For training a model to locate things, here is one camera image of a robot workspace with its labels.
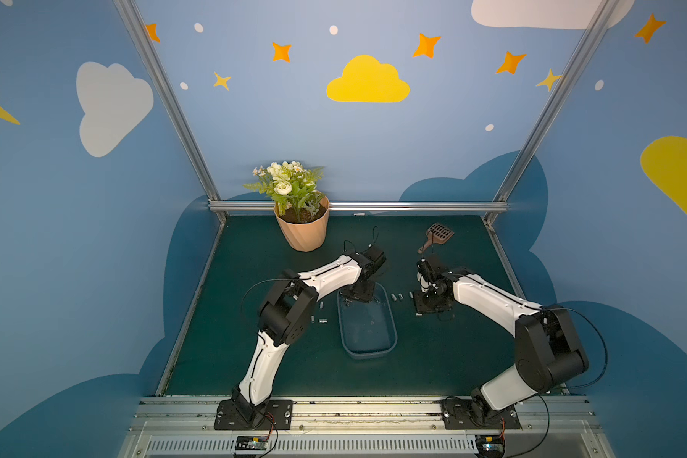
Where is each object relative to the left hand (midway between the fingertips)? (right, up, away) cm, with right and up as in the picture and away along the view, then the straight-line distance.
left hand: (361, 293), depth 96 cm
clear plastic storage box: (+2, -11, -6) cm, 13 cm away
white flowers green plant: (-22, +35, -8) cm, 42 cm away
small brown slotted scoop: (+33, +21, +19) cm, 43 cm away
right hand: (+21, -3, -5) cm, 21 cm away
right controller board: (+33, -36, -23) cm, 53 cm away
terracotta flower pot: (-20, +22, +7) cm, 31 cm away
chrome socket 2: (-13, -8, -5) cm, 16 cm away
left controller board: (-29, -35, -24) cm, 51 cm away
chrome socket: (+11, -2, +2) cm, 12 cm away
